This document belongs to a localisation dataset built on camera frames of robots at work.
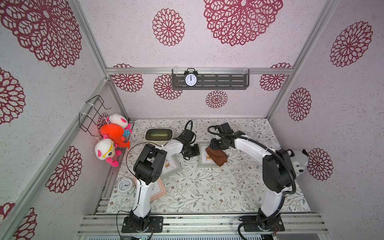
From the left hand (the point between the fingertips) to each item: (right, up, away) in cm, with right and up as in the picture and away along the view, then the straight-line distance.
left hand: (199, 153), depth 99 cm
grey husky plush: (+50, 0, -23) cm, 55 cm away
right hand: (+8, +7, -5) cm, 11 cm away
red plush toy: (-53, +14, -5) cm, 55 cm away
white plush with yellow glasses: (-51, +5, -19) cm, 55 cm away
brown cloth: (+12, -1, -4) cm, 13 cm away
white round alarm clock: (-42, -16, -16) cm, 47 cm away
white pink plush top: (-51, +22, -4) cm, 56 cm away
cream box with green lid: (-28, +11, +4) cm, 30 cm away
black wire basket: (-57, +30, -18) cm, 67 cm away
